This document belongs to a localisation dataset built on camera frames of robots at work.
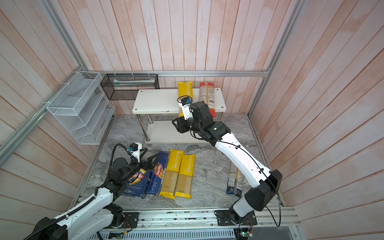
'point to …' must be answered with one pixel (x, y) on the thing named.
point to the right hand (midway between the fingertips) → (175, 120)
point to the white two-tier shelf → (147, 103)
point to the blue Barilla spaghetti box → (157, 176)
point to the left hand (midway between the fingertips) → (153, 154)
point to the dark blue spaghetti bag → (235, 180)
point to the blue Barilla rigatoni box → (137, 185)
